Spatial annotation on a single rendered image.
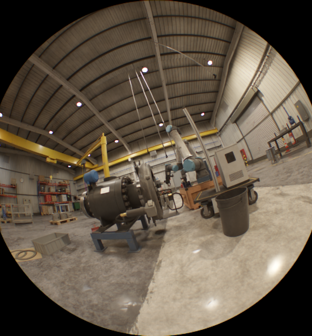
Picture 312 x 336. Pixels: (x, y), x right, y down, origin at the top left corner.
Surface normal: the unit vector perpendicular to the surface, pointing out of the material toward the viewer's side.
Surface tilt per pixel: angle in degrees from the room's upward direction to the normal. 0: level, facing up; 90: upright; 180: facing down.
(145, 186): 80
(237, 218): 93
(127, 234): 90
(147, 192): 91
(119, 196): 85
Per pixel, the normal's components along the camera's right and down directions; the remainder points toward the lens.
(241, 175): -0.51, -0.05
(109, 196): -0.11, -0.33
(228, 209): -0.78, 0.14
